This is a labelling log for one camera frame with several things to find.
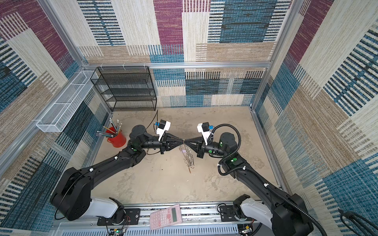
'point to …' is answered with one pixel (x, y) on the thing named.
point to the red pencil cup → (118, 140)
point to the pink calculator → (166, 217)
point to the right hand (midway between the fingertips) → (187, 143)
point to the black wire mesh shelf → (125, 88)
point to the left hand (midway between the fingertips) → (182, 143)
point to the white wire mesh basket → (58, 115)
